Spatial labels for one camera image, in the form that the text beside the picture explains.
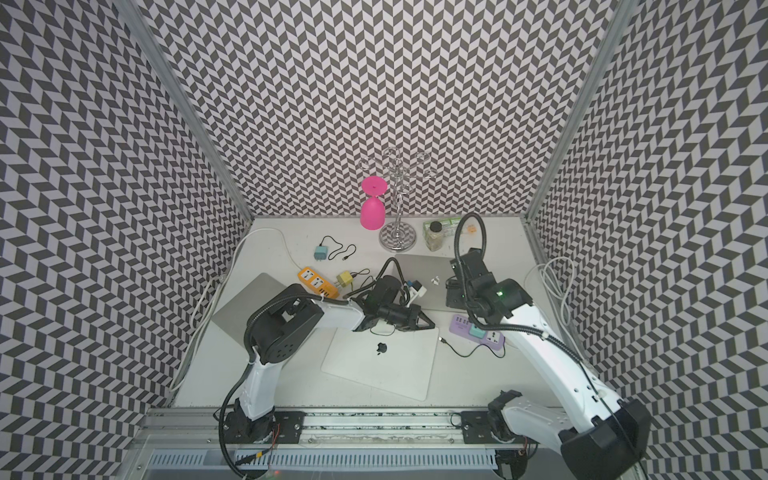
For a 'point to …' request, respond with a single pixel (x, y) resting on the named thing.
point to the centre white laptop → (400, 363)
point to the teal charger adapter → (321, 253)
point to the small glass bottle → (434, 236)
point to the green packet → (451, 227)
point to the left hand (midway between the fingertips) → (434, 330)
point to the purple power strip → (460, 325)
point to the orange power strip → (318, 283)
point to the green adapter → (478, 332)
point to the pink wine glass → (372, 209)
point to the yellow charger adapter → (344, 278)
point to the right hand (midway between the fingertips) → (464, 298)
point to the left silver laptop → (235, 315)
